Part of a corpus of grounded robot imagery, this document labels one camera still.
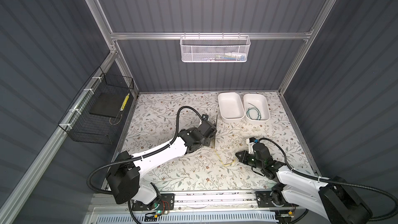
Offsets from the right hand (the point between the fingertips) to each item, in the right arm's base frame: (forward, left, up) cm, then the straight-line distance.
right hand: (237, 155), depth 86 cm
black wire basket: (+8, +70, +28) cm, 76 cm away
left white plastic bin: (+34, 0, +1) cm, 34 cm away
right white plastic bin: (+42, -23, -2) cm, 48 cm away
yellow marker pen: (+17, +59, +27) cm, 67 cm away
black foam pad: (+14, +65, +29) cm, 72 cm away
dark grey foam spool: (+13, +12, 0) cm, 18 cm away
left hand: (+7, +18, +12) cm, 22 cm away
